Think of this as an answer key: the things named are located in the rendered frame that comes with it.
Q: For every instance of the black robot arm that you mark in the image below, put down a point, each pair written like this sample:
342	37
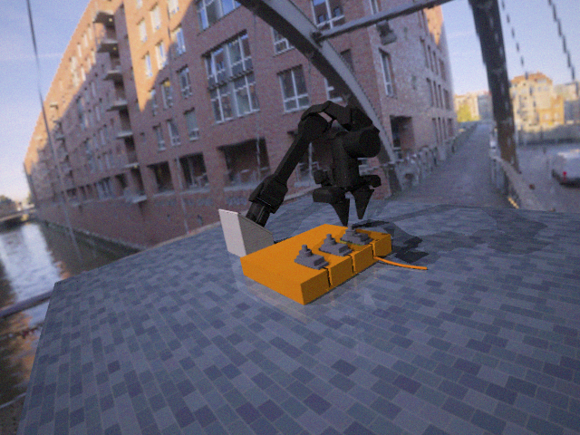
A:
362	141

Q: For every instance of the orange flat deck plate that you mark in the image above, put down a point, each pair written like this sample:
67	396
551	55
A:
310	264

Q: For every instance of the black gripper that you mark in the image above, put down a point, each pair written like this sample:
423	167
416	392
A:
347	178

